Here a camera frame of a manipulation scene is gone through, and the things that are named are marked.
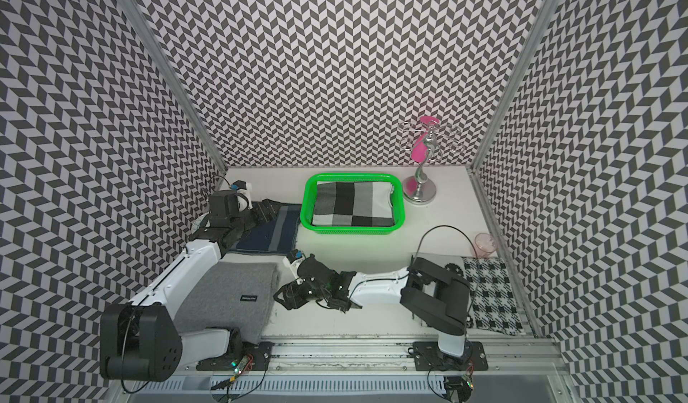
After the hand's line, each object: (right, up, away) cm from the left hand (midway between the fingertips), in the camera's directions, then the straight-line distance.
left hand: (273, 209), depth 85 cm
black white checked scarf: (+28, +1, +20) cm, 35 cm away
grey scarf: (-14, -26, -4) cm, 30 cm away
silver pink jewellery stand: (+50, +24, +4) cm, 55 cm away
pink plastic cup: (+73, -14, +10) cm, 75 cm away
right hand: (+6, -26, -8) cm, 27 cm away
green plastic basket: (+9, +4, +14) cm, 17 cm away
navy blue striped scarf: (-2, -11, +9) cm, 14 cm away
